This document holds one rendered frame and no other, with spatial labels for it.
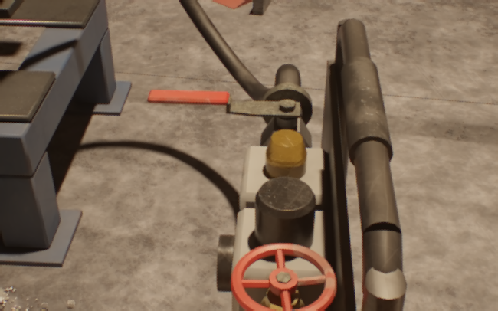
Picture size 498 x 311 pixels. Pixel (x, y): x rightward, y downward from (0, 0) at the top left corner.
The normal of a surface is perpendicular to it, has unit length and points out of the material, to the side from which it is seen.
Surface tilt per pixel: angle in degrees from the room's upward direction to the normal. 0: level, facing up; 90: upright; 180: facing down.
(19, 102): 0
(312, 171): 0
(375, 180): 15
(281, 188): 0
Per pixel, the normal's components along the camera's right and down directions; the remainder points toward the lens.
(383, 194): 0.26, -0.77
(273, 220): -0.44, 0.52
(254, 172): 0.00, -0.81
